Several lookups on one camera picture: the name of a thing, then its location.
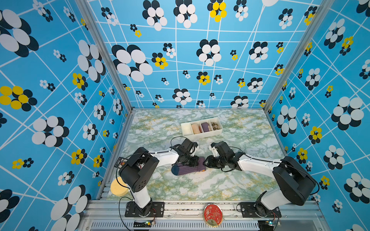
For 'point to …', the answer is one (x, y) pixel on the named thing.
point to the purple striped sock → (180, 169)
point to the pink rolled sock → (196, 128)
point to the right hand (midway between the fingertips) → (205, 164)
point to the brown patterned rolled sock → (214, 126)
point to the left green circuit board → (147, 224)
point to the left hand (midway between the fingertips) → (199, 164)
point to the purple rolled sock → (205, 126)
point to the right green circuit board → (266, 224)
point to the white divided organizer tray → (187, 131)
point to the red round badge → (213, 215)
